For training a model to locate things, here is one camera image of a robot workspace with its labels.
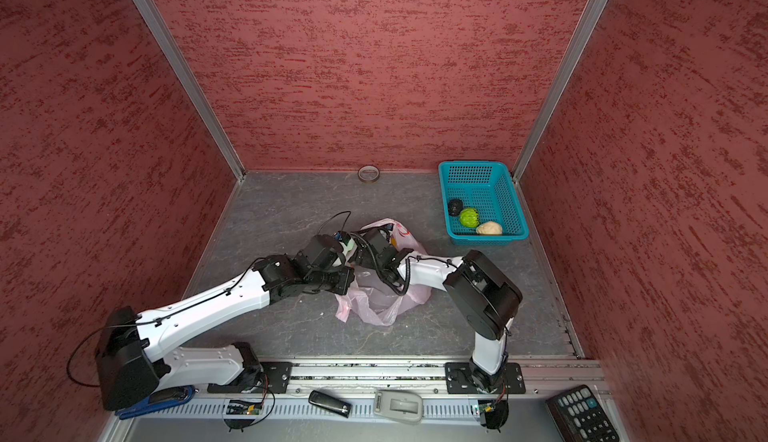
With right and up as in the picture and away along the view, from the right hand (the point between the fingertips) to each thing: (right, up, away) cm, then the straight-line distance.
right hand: (366, 261), depth 92 cm
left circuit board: (-30, -32, -19) cm, 48 cm away
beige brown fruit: (+41, +10, +5) cm, 42 cm away
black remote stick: (-6, -29, -23) cm, 37 cm away
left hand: (-2, -3, -15) cm, 15 cm away
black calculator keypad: (+52, -31, -24) cm, 66 cm away
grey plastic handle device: (+10, -29, -24) cm, 39 cm away
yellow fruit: (+9, +9, -15) cm, 20 cm away
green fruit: (+35, +14, +8) cm, 38 cm away
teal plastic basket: (+47, +24, +25) cm, 59 cm away
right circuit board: (+33, -33, -21) cm, 51 cm away
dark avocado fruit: (+31, +17, +11) cm, 37 cm away
